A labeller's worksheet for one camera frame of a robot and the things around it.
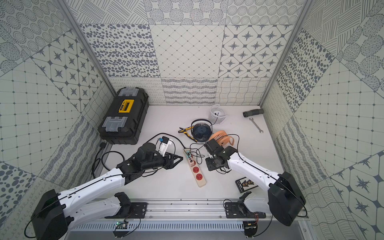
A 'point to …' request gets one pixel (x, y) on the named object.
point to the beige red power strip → (196, 172)
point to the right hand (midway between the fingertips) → (213, 165)
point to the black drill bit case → (244, 184)
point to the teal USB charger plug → (186, 154)
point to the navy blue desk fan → (202, 130)
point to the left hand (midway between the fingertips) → (179, 152)
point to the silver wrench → (260, 130)
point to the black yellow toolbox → (123, 119)
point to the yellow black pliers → (183, 131)
